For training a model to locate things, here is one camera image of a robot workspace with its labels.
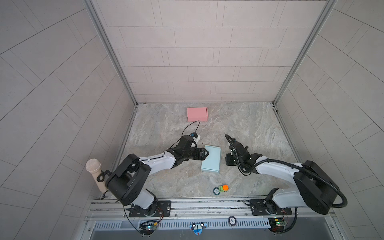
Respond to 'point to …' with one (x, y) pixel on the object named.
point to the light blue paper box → (212, 162)
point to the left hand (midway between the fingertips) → (208, 152)
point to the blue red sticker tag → (198, 228)
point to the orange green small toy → (223, 188)
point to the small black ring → (216, 191)
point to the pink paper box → (197, 114)
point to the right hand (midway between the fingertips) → (224, 159)
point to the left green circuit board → (147, 227)
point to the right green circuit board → (277, 225)
